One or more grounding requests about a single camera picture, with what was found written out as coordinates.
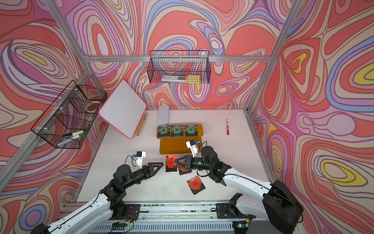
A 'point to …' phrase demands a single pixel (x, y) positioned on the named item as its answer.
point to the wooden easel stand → (137, 132)
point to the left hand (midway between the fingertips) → (162, 167)
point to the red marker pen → (228, 128)
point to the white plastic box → (163, 115)
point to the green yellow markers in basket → (77, 134)
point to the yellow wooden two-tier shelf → (173, 138)
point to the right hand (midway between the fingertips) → (176, 165)
